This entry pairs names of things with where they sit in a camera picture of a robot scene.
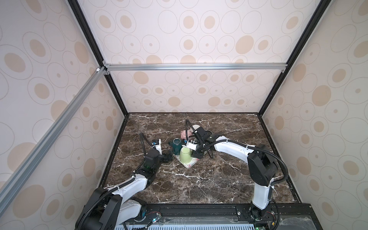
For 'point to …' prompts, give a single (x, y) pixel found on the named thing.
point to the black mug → (207, 133)
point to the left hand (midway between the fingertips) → (170, 146)
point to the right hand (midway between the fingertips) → (194, 150)
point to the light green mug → (185, 155)
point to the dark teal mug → (176, 146)
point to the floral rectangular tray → (188, 165)
